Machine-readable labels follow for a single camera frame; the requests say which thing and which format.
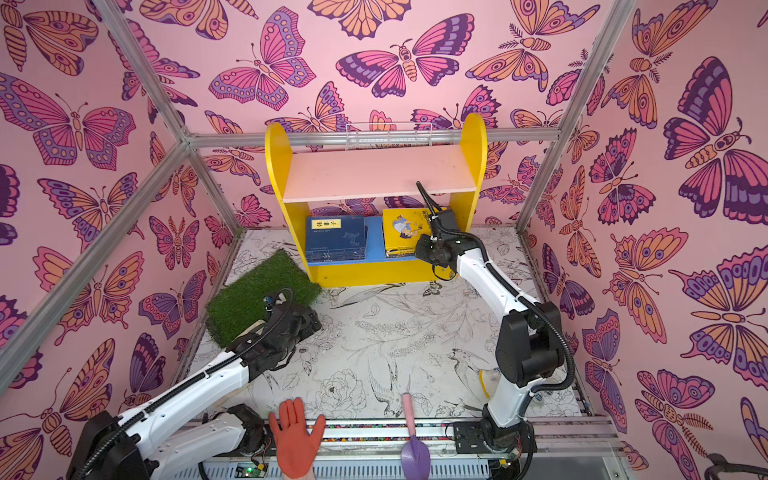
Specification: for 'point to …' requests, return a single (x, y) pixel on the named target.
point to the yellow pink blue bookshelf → (360, 209)
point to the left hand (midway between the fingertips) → (310, 315)
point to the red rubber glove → (295, 446)
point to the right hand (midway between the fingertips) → (421, 245)
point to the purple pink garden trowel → (415, 454)
